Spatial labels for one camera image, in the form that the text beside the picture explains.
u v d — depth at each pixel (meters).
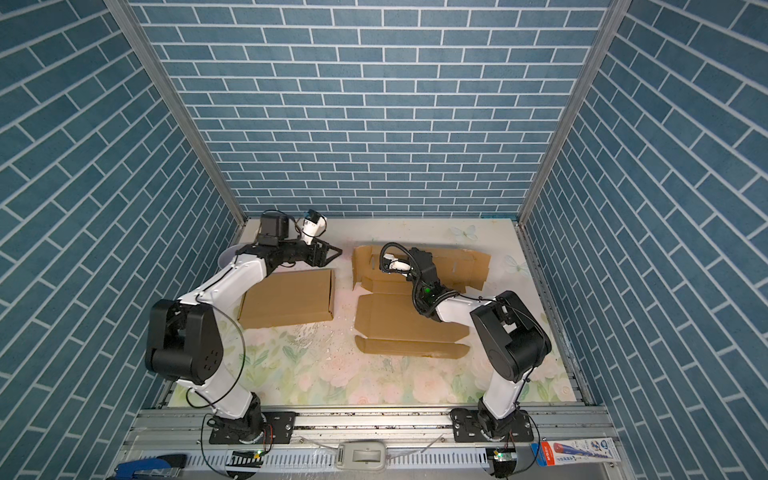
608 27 0.72
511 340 0.48
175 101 0.86
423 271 0.69
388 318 0.94
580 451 0.70
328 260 0.81
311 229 0.78
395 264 0.80
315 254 0.77
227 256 1.02
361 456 0.68
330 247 0.81
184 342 0.46
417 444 0.72
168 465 0.67
